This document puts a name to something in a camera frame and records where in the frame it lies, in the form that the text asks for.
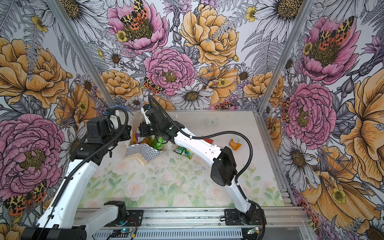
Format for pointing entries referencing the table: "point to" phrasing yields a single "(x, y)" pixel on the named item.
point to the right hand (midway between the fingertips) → (139, 132)
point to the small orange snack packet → (235, 146)
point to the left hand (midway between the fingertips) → (131, 132)
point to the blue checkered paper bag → (143, 152)
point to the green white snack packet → (183, 151)
